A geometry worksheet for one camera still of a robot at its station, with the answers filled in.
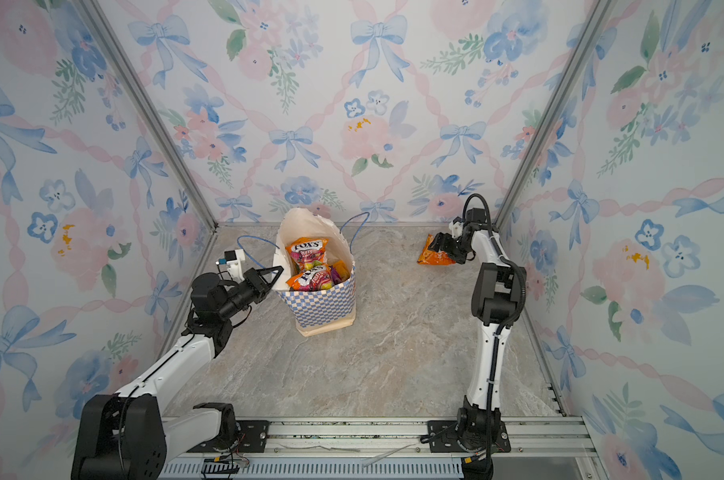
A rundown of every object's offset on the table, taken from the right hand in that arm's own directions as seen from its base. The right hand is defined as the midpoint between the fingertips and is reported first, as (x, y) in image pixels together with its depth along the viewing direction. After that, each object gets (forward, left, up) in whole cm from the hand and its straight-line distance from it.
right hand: (440, 249), depth 107 cm
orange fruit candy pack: (-17, +42, +17) cm, 49 cm away
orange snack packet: (-2, +4, -1) cm, 5 cm away
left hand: (-24, +47, +20) cm, 56 cm away
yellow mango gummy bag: (-12, +34, +3) cm, 36 cm away
